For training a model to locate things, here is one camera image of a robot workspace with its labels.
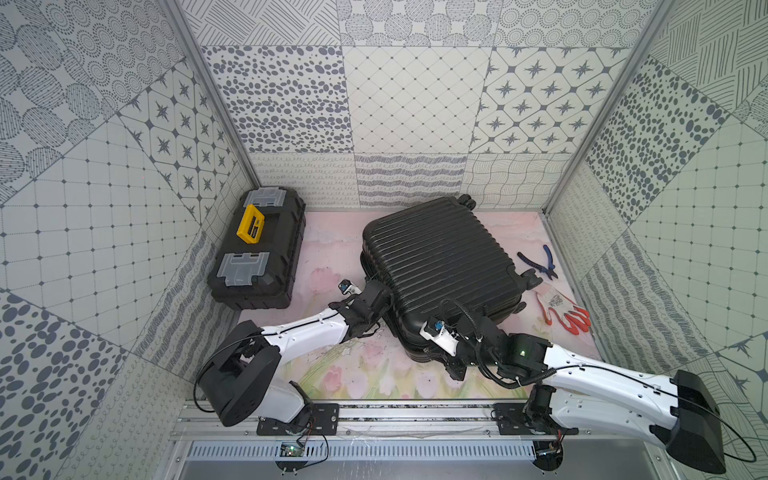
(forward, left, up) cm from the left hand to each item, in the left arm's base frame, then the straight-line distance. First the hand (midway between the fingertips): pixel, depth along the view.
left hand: (395, 307), depth 86 cm
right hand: (-14, -11, +2) cm, 18 cm away
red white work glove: (+1, -56, -7) cm, 56 cm away
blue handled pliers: (+20, -54, -8) cm, 58 cm away
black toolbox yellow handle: (+9, +41, +12) cm, 43 cm away
